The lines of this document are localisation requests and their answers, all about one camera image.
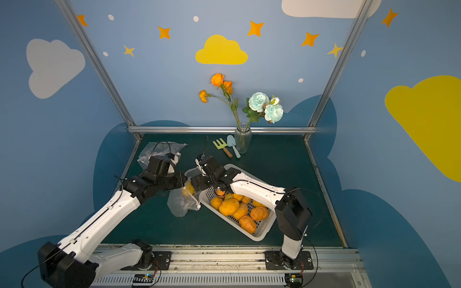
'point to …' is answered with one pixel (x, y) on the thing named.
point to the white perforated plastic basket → (262, 227)
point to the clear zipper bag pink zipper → (182, 200)
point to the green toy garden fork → (222, 146)
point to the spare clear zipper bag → (152, 149)
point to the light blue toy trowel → (231, 141)
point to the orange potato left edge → (216, 202)
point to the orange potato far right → (256, 204)
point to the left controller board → (143, 279)
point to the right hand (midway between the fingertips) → (202, 176)
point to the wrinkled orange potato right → (259, 213)
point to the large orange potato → (229, 207)
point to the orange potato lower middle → (241, 212)
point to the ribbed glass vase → (243, 136)
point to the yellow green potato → (189, 190)
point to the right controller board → (295, 280)
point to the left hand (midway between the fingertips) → (187, 175)
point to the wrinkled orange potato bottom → (248, 224)
